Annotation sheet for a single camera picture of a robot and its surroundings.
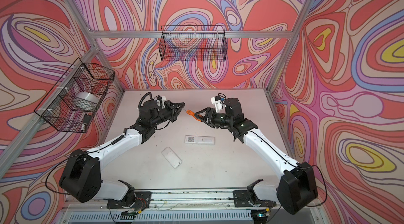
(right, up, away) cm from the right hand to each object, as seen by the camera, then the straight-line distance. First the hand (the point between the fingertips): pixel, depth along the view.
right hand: (198, 120), depth 73 cm
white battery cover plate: (-15, -22, +13) cm, 30 cm away
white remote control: (+4, -14, +18) cm, 23 cm away
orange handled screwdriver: (-3, +3, +1) cm, 5 cm away
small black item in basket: (-53, +1, 0) cm, 53 cm away
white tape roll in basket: (-51, +9, -3) cm, 52 cm away
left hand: (-6, +8, +3) cm, 10 cm away
